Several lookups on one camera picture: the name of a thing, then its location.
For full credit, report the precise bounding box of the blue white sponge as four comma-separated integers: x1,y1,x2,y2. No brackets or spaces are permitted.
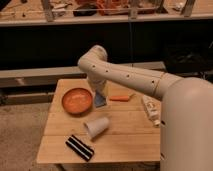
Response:
94,92,107,108

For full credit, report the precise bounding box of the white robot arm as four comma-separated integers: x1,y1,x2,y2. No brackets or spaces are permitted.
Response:
78,45,213,171

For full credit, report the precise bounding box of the orange ceramic bowl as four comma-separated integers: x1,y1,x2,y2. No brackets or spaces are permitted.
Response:
62,88,93,115

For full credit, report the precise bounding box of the orange carrot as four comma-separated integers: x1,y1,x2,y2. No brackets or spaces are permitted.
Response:
109,93,135,102

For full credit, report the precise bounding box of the wooden folding table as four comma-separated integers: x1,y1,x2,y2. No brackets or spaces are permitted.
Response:
37,79,160,164

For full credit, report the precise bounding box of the white plastic bottle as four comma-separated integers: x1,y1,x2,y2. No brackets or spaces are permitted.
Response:
142,95,160,127

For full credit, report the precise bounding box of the long wooden bench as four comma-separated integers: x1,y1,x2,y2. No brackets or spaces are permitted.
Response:
0,61,167,89

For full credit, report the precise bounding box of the black white striped block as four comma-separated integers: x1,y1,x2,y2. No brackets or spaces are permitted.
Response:
65,135,95,162

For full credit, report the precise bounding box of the vertical blue cable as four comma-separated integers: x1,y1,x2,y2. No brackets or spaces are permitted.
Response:
128,16,135,66

